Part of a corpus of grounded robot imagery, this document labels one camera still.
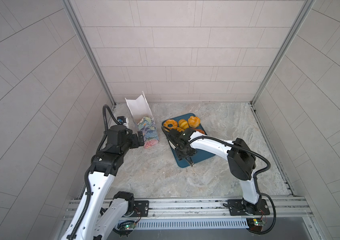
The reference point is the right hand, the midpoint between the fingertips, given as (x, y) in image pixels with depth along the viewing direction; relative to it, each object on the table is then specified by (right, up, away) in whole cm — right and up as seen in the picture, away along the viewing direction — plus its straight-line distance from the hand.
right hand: (181, 157), depth 86 cm
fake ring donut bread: (-7, +20, +16) cm, 27 cm away
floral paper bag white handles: (-26, +24, +13) cm, 37 cm away
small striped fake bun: (+1, +19, +13) cm, 23 cm away
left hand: (-22, +17, -15) cm, 31 cm away
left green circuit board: (-25, -23, -22) cm, 40 cm away
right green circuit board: (+34, -26, -18) cm, 46 cm away
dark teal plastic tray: (+9, +4, -11) cm, 15 cm away
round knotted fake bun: (+8, +20, +13) cm, 25 cm away
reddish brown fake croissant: (+13, +14, +12) cm, 23 cm away
